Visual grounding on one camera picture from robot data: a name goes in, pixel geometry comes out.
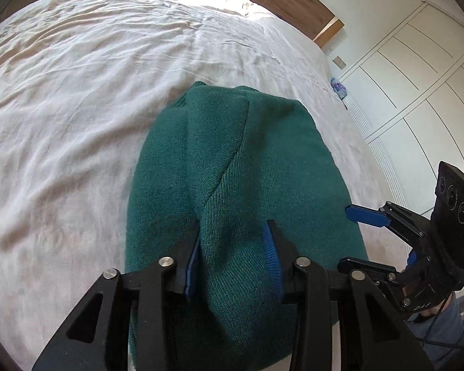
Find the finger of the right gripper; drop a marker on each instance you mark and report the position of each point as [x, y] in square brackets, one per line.
[362, 215]

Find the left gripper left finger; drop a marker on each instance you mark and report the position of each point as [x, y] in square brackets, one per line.
[95, 334]

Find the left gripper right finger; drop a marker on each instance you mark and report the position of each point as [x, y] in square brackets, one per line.
[348, 316]

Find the green knit sweater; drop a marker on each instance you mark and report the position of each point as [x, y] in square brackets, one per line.
[230, 160]

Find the person's right forearm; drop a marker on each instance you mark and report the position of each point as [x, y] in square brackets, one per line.
[440, 331]

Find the white built-in wardrobe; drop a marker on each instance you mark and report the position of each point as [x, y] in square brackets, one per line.
[406, 96]

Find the blue tissue pack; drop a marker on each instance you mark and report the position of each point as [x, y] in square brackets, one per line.
[338, 88]

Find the wooden headboard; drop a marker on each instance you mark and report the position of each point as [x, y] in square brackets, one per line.
[310, 17]

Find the white bed sheet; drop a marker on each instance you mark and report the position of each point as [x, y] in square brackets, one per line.
[81, 82]

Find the black camera box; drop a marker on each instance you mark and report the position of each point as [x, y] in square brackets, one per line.
[448, 212]

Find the wall switch plate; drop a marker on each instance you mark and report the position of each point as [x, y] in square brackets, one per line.
[339, 62]

